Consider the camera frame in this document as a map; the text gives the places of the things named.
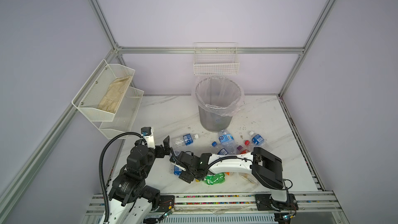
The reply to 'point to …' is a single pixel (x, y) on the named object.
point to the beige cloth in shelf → (113, 96)
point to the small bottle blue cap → (221, 151)
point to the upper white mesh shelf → (90, 96)
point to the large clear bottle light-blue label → (227, 141)
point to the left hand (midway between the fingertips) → (158, 138)
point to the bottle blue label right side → (256, 139)
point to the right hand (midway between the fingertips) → (183, 169)
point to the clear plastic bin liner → (219, 94)
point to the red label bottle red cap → (246, 144)
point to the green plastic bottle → (217, 178)
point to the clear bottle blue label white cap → (186, 140)
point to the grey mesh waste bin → (213, 122)
